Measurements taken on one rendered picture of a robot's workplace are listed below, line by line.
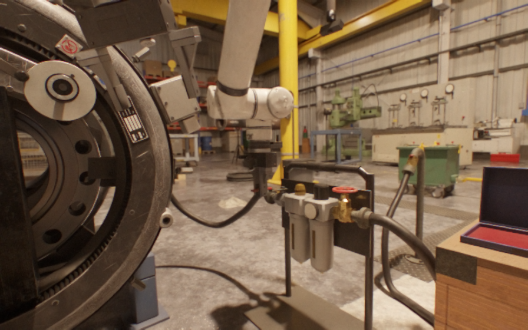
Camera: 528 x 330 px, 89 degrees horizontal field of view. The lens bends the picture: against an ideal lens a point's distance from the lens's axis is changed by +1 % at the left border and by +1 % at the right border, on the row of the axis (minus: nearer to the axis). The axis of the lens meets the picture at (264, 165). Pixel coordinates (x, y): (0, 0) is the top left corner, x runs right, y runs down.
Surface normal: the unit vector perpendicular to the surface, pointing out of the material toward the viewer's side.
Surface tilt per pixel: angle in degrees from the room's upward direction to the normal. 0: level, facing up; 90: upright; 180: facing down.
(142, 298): 90
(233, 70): 127
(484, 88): 90
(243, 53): 132
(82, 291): 90
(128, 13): 114
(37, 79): 90
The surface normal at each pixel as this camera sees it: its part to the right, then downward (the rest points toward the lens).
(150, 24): -0.07, 0.48
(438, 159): -0.74, 0.07
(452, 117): -0.93, 0.06
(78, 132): 0.62, 0.05
